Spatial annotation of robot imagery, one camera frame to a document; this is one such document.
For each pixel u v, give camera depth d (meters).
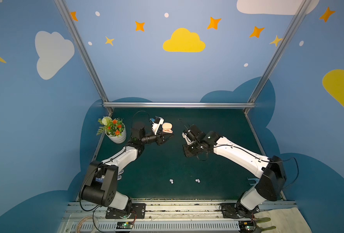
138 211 0.75
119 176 0.86
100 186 0.43
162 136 0.74
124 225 0.71
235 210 0.74
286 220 0.72
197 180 0.84
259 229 0.69
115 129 0.91
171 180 0.84
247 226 0.71
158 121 0.73
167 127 0.81
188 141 0.73
